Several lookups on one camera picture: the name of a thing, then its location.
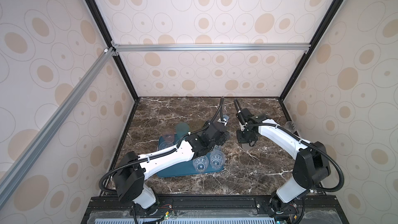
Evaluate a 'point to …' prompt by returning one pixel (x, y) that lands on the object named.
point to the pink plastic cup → (168, 137)
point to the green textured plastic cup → (182, 128)
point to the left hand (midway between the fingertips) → (223, 126)
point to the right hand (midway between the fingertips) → (242, 139)
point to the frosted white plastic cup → (246, 146)
